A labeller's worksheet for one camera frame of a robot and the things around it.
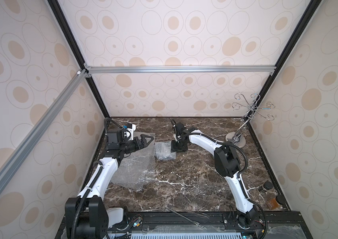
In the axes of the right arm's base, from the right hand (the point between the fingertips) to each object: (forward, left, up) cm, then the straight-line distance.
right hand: (178, 149), depth 99 cm
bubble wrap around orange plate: (-15, +26, -1) cm, 30 cm away
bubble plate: (-2, +10, +1) cm, 11 cm away
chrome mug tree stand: (+10, -41, +28) cm, 51 cm away
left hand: (-9, +13, +22) cm, 27 cm away
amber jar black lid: (-32, -49, +2) cm, 58 cm away
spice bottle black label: (-25, -46, +6) cm, 53 cm away
